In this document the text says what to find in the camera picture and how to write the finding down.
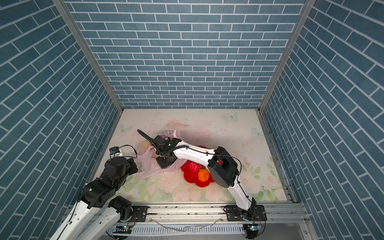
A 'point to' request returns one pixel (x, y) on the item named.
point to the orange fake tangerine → (203, 174)
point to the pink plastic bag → (149, 165)
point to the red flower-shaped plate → (191, 177)
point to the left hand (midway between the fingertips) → (136, 159)
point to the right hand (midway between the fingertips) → (160, 163)
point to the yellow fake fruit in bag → (145, 144)
